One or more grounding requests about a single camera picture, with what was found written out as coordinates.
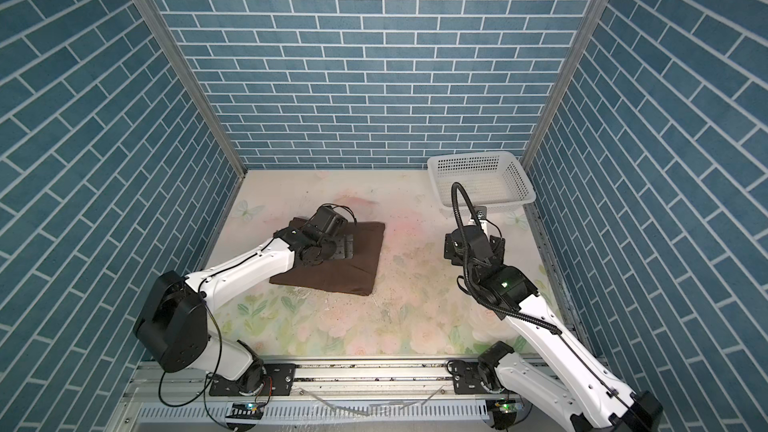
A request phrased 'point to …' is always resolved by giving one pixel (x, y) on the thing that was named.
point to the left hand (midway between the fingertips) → (344, 248)
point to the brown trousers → (351, 275)
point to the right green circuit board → (508, 408)
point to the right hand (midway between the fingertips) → (467, 233)
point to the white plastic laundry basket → (495, 180)
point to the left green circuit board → (245, 410)
